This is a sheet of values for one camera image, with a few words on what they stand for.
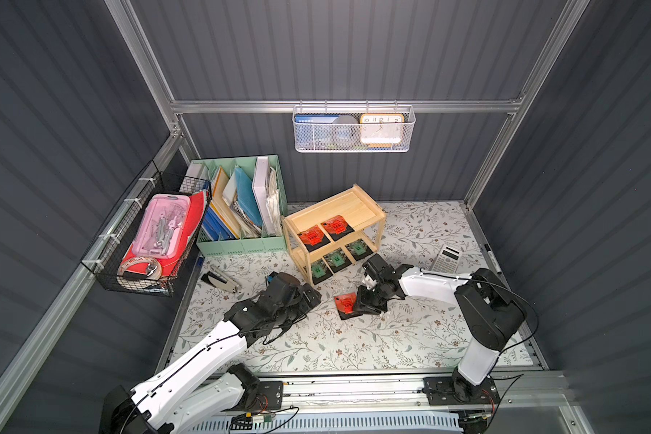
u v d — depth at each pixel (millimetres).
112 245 629
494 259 1071
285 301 594
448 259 1012
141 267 668
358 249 1020
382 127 885
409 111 889
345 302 915
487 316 483
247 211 952
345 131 902
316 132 902
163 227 722
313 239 826
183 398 437
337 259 991
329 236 828
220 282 940
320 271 963
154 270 667
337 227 847
